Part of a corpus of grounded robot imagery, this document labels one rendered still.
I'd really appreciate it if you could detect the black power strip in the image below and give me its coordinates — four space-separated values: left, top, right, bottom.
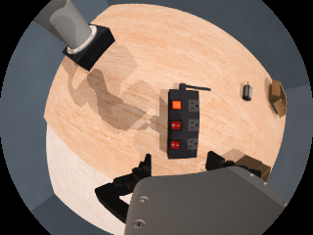
167 83 211 160

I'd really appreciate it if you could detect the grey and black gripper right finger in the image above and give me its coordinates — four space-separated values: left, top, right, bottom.
205 151 261 177

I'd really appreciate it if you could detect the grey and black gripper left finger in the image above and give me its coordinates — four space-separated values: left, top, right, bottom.
95 154 152 224

